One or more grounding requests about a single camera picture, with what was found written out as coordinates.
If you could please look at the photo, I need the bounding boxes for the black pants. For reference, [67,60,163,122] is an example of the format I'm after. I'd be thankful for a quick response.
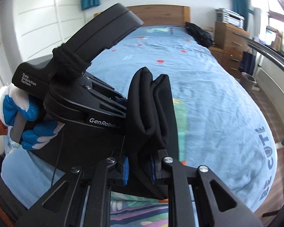
[25,67,179,200]

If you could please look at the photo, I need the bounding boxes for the left gloved hand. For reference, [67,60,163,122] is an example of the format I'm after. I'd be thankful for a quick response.
[0,84,64,150]

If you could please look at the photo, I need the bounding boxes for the blue patterned bed sheet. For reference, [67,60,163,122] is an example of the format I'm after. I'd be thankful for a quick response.
[1,26,278,227]

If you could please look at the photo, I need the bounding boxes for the white wardrobe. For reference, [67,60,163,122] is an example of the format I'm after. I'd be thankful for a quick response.
[0,0,84,87]

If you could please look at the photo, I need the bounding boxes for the wooden headboard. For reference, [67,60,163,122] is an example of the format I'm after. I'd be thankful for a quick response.
[94,4,191,27]

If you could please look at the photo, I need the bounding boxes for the waste basket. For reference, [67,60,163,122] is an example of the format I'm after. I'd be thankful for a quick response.
[240,72,257,93]

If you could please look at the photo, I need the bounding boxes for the black backpack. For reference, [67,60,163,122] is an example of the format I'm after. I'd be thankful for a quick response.
[185,22,214,48]

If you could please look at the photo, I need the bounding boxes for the white radiator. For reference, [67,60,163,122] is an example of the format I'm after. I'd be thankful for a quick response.
[255,58,284,123]

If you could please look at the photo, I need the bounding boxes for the dark blue tote bag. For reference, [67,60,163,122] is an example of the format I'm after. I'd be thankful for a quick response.
[239,48,256,75]

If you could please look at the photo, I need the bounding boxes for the wooden dresser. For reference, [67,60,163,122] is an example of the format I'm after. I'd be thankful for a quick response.
[209,22,249,79]

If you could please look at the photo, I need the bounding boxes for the glass desk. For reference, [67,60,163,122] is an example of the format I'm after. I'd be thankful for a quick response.
[239,34,284,72]

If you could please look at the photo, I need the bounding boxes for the grey printer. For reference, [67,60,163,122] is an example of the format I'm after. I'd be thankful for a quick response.
[215,8,244,29]

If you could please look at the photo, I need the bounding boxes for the black camera box left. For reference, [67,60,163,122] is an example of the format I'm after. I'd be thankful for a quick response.
[51,3,144,76]

